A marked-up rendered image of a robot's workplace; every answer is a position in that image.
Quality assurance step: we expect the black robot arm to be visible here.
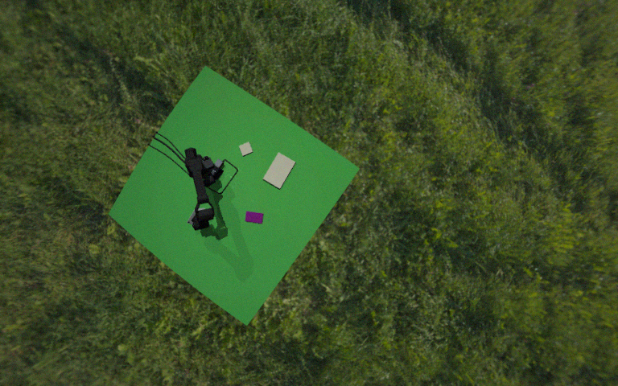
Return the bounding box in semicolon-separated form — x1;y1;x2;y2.
184;147;215;231

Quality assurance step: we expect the purple flat slab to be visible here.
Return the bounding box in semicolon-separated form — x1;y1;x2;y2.
245;211;264;224

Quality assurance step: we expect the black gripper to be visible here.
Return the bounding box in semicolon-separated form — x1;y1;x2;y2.
197;154;216;187

